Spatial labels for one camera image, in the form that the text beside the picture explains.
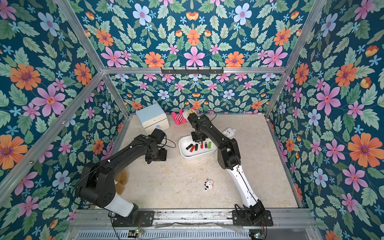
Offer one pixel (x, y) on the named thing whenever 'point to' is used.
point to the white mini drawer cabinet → (153, 117)
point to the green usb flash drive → (209, 145)
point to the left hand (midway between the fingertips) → (162, 157)
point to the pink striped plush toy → (181, 117)
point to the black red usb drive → (187, 148)
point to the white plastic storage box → (189, 149)
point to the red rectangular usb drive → (192, 149)
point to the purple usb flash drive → (206, 145)
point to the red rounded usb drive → (202, 146)
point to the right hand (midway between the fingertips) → (199, 139)
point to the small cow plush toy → (209, 184)
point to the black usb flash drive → (196, 147)
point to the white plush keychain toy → (229, 132)
